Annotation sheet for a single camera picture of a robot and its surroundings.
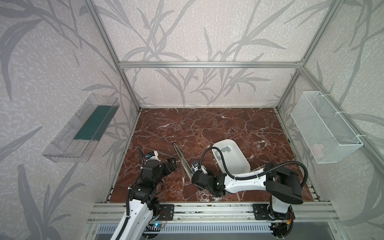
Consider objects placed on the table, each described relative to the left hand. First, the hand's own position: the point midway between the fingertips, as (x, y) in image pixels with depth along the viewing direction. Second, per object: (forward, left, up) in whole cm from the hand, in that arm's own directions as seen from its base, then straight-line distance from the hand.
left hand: (172, 157), depth 82 cm
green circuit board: (-30, +5, -9) cm, 32 cm away
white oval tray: (+4, -38, -10) cm, 40 cm away
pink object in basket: (0, -74, +12) cm, 75 cm away
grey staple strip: (+10, -33, -9) cm, 35 cm away
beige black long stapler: (-3, -8, -10) cm, 13 cm away
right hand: (-5, -14, -7) cm, 16 cm away
